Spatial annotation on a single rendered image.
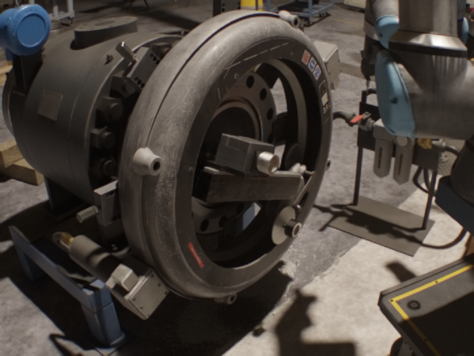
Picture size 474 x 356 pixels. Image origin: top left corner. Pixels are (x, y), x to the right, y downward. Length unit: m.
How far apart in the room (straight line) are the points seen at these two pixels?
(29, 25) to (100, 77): 0.36
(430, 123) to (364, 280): 1.08
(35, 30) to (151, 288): 0.87
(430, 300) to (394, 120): 0.62
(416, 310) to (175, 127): 0.74
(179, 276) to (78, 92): 0.56
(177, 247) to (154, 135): 0.25
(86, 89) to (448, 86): 0.91
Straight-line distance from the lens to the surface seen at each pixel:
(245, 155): 1.01
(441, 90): 0.79
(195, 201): 1.24
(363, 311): 1.67
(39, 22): 1.51
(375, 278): 1.82
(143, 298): 1.08
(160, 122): 0.94
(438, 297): 1.29
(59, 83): 1.42
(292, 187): 1.31
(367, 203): 2.23
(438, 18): 0.80
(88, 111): 1.26
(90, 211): 1.02
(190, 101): 0.95
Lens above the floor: 1.16
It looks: 28 degrees down
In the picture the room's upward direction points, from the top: 1 degrees counter-clockwise
